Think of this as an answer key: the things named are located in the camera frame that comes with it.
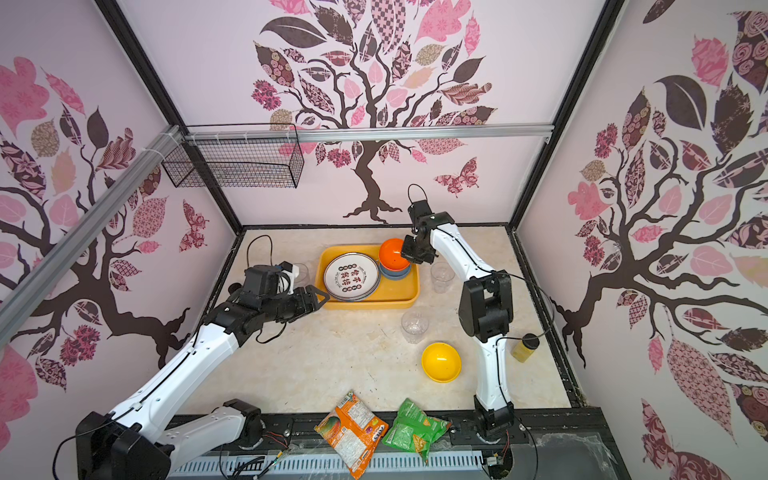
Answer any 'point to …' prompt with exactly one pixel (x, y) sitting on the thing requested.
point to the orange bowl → (390, 255)
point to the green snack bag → (415, 430)
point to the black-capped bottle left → (233, 287)
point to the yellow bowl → (441, 362)
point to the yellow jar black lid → (523, 351)
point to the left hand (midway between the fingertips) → (322, 305)
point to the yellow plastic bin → (397, 293)
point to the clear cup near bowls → (414, 324)
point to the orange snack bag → (354, 432)
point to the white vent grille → (319, 465)
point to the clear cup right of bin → (442, 274)
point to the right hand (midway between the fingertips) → (408, 254)
